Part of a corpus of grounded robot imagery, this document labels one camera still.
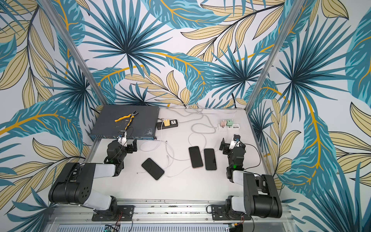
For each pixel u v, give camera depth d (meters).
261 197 0.43
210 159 0.94
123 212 0.73
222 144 0.82
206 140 1.02
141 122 1.05
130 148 0.84
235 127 1.06
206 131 1.08
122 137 0.78
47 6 0.67
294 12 0.70
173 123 1.07
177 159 0.93
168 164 0.89
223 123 1.03
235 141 0.75
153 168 0.89
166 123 1.04
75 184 0.45
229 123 1.03
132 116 1.07
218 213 0.73
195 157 0.93
